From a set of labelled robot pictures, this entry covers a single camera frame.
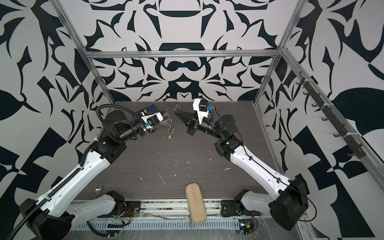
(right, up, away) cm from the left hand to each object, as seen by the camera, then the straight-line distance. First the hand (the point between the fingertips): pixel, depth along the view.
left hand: (160, 104), depth 63 cm
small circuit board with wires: (+38, -56, +8) cm, 69 cm away
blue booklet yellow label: (-19, 0, +51) cm, 54 cm away
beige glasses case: (+15, -49, +10) cm, 52 cm away
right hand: (+8, -4, -7) cm, 11 cm away
